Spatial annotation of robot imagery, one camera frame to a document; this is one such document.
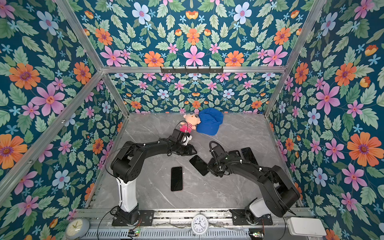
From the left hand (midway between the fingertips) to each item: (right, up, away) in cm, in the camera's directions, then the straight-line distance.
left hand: (197, 149), depth 93 cm
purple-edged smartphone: (-11, -16, -9) cm, 21 cm away
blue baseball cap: (+10, +20, +18) cm, 29 cm away
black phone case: (+26, -3, +5) cm, 26 cm away
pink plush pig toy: (-4, +19, +10) cm, 22 cm away
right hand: (+6, -10, -6) cm, 14 cm away
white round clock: (+2, -32, -24) cm, 40 cm away
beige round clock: (-54, -33, -26) cm, 68 cm away
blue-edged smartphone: (+1, -9, -1) cm, 10 cm away
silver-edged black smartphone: (+33, -4, +1) cm, 33 cm away
